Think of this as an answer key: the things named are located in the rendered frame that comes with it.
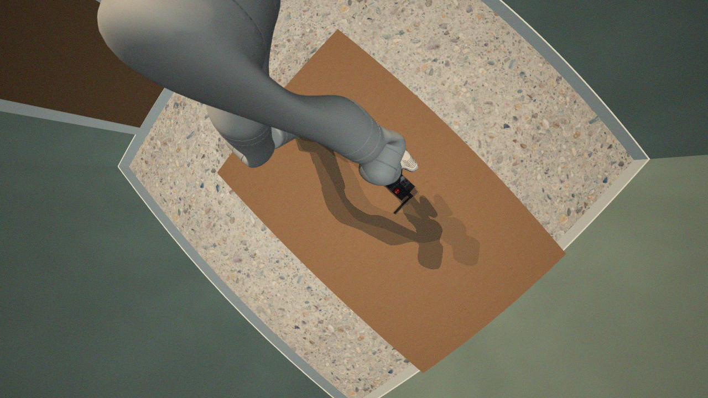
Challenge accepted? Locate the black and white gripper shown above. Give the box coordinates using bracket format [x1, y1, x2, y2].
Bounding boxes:
[386, 150, 418, 188]

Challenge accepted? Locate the black power strip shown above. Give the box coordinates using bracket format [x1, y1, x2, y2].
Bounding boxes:
[386, 178, 415, 214]

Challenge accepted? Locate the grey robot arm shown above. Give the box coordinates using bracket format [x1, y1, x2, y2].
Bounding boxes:
[97, 0, 406, 186]

